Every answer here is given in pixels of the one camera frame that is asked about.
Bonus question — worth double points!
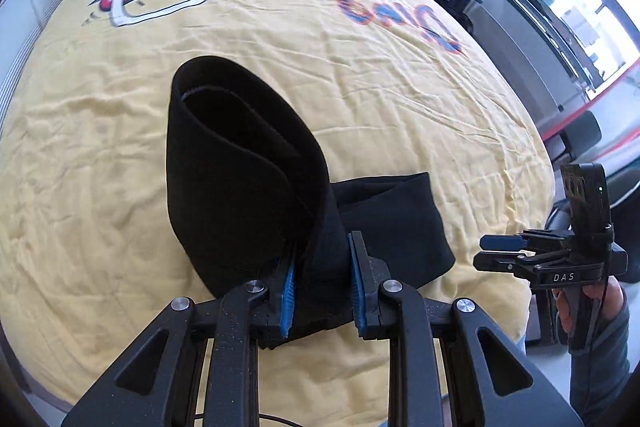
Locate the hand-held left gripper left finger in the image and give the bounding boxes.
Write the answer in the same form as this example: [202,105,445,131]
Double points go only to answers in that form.
[60,251,298,427]

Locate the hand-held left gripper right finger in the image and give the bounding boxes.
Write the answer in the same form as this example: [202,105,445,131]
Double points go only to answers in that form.
[346,231,583,427]

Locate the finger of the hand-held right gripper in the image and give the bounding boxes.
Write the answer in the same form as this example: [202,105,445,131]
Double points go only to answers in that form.
[472,251,546,280]
[479,230,571,254]

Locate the black pants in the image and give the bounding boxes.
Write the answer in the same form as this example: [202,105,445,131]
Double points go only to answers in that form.
[166,58,457,350]

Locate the person's right forearm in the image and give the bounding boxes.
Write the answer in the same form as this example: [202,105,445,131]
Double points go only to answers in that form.
[567,292,633,427]

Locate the person's right hand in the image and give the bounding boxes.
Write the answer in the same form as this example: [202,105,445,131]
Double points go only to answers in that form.
[554,279,627,338]

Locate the dark chair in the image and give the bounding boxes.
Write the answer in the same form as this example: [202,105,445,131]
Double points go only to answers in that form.
[547,109,603,168]

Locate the yellow printed bed cover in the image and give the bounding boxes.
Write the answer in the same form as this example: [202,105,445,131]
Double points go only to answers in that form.
[0,0,556,427]

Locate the long grey desk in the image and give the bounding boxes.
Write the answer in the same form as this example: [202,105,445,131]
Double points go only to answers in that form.
[460,0,601,102]

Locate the white vent grille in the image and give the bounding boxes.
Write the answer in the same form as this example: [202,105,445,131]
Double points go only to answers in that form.
[0,0,58,132]

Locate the red metal frame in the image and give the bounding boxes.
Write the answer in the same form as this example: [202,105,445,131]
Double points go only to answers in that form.
[542,62,640,158]

